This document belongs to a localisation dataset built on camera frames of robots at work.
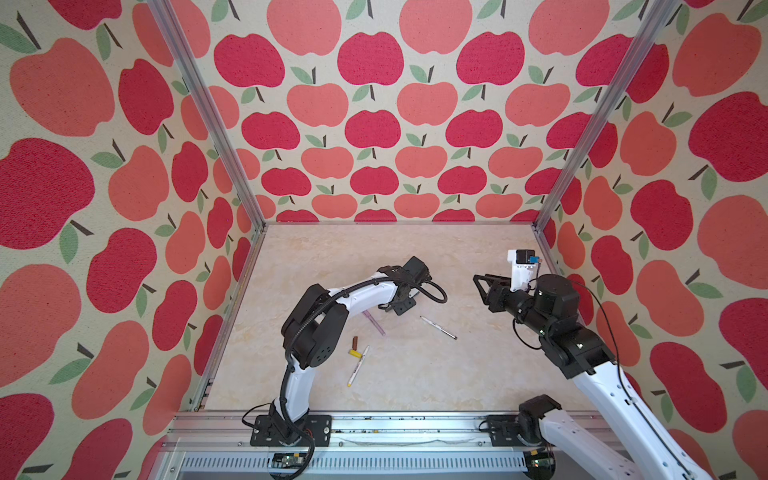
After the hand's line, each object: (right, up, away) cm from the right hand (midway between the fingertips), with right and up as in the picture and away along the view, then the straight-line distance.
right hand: (488, 275), depth 71 cm
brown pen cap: (-34, -22, +18) cm, 44 cm away
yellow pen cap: (-34, -25, +17) cm, 45 cm away
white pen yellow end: (-34, -30, +11) cm, 47 cm away
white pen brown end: (-8, -18, +22) cm, 29 cm away
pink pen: (-28, -17, +22) cm, 40 cm away
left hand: (-19, -10, +24) cm, 32 cm away
